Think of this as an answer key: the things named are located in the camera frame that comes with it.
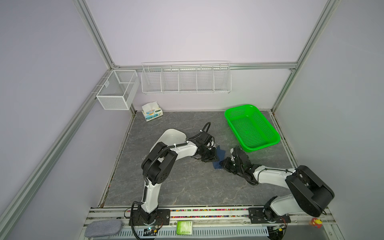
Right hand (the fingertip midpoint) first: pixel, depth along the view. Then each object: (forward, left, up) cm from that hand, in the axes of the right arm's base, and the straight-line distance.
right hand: (219, 163), depth 89 cm
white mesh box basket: (+44, +67, +22) cm, 84 cm away
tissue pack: (+41, +49, +4) cm, 64 cm away
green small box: (-32, +19, 0) cm, 37 cm away
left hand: (+1, 0, +1) cm, 2 cm away
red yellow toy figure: (-30, -42, +3) cm, 52 cm away
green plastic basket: (+27, -27, -3) cm, 39 cm away
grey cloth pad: (-32, +58, 0) cm, 66 cm away
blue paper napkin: (+6, -1, +1) cm, 6 cm away
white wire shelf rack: (+48, +21, +29) cm, 60 cm away
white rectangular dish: (+20, +32, -1) cm, 38 cm away
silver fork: (+14, +1, -1) cm, 14 cm away
